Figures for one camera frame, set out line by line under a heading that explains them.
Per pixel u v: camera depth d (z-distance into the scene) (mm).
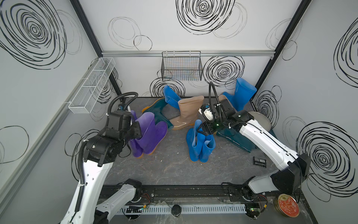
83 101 711
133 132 559
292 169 395
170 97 893
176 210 610
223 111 586
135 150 708
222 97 889
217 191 766
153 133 642
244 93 916
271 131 980
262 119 1069
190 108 846
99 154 372
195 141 677
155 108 1057
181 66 1238
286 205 680
